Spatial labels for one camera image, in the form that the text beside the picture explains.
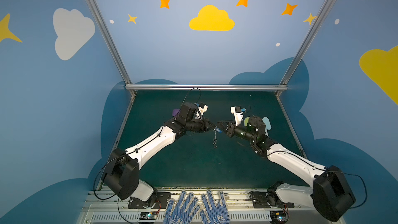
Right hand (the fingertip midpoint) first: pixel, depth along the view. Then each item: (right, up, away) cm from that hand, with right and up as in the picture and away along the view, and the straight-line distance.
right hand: (219, 121), depth 77 cm
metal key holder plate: (-2, -11, +5) cm, 13 cm away
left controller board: (-34, -44, -6) cm, 56 cm away
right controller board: (+27, -44, -5) cm, 52 cm away
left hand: (-1, -3, 0) cm, 3 cm away
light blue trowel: (+36, -5, +27) cm, 46 cm away
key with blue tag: (-1, -5, +3) cm, 6 cm away
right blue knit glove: (-3, -43, -6) cm, 44 cm away
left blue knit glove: (-18, -43, -6) cm, 47 cm away
